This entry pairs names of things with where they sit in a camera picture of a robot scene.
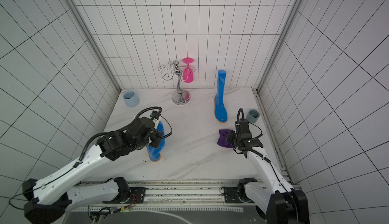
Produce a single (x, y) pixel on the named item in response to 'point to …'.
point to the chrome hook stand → (180, 97)
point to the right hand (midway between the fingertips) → (230, 132)
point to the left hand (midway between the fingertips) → (157, 136)
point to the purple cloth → (222, 140)
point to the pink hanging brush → (188, 73)
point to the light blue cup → (131, 99)
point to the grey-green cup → (252, 116)
